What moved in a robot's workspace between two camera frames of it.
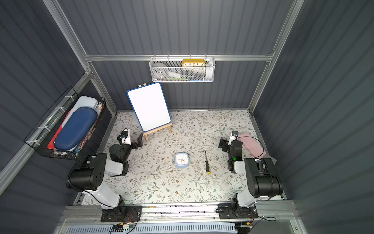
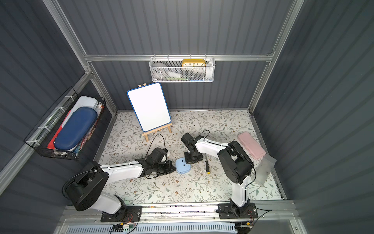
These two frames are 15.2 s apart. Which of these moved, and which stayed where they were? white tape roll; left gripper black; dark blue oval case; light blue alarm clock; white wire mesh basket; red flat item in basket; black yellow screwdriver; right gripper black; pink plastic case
Moved: right gripper black; light blue alarm clock; left gripper black
Stayed: white tape roll; white wire mesh basket; dark blue oval case; pink plastic case; black yellow screwdriver; red flat item in basket
